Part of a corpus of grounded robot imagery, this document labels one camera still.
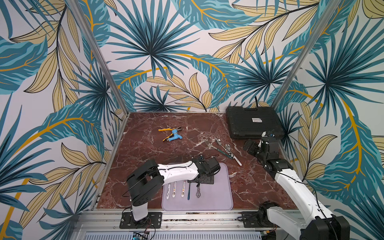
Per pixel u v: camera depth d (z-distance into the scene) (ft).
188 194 2.67
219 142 3.37
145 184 1.49
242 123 3.51
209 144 3.31
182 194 2.62
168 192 2.67
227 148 3.27
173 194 2.63
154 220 2.41
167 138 3.36
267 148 1.99
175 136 3.39
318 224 1.31
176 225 2.40
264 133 2.43
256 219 2.40
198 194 2.68
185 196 2.63
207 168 2.16
